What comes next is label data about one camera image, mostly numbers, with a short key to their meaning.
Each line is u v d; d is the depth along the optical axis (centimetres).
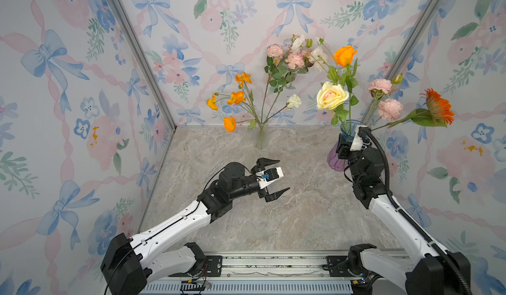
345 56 64
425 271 39
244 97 82
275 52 84
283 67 82
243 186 56
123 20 76
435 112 51
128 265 38
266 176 53
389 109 62
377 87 67
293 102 73
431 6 73
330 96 49
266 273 73
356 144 66
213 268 74
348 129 74
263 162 63
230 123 73
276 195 60
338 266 72
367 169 58
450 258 39
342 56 64
